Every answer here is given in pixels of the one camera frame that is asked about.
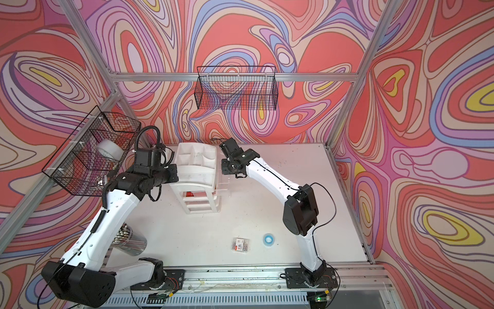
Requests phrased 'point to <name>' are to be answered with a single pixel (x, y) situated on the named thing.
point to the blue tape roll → (268, 239)
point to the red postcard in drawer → (189, 194)
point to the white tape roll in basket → (110, 149)
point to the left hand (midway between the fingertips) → (178, 170)
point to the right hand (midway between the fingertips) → (229, 172)
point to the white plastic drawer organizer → (197, 165)
